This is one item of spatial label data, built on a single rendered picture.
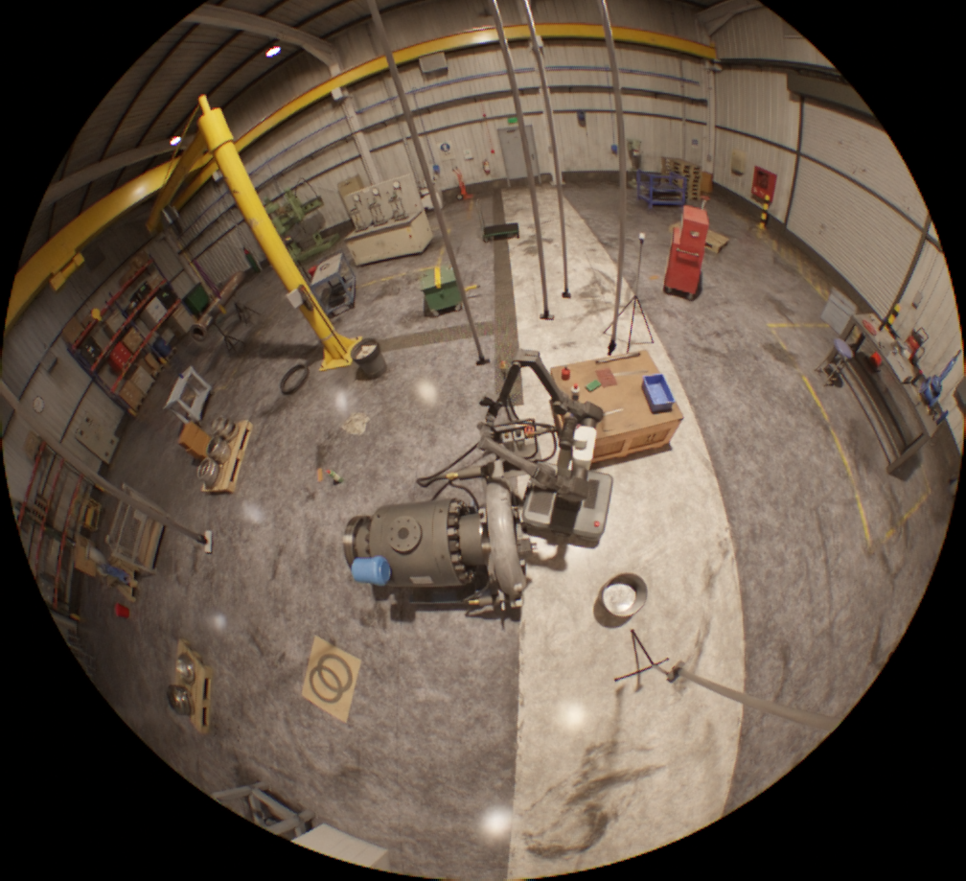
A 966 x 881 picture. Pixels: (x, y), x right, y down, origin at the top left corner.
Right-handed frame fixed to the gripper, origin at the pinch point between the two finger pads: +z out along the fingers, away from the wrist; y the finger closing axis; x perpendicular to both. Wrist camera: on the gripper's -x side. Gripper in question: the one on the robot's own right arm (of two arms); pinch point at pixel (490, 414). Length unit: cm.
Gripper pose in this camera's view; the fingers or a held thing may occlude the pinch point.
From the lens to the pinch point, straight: 199.7
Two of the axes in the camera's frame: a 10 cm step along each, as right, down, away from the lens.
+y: -3.2, 7.9, -5.3
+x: 9.0, 4.3, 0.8
